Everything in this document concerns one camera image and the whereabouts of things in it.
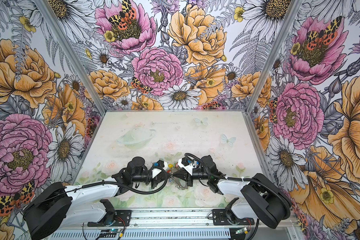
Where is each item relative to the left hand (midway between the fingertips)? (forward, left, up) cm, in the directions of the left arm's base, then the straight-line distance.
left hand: (170, 178), depth 78 cm
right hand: (-1, -3, +2) cm, 3 cm away
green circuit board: (-22, +27, -10) cm, 36 cm away
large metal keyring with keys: (-3, -5, +1) cm, 6 cm away
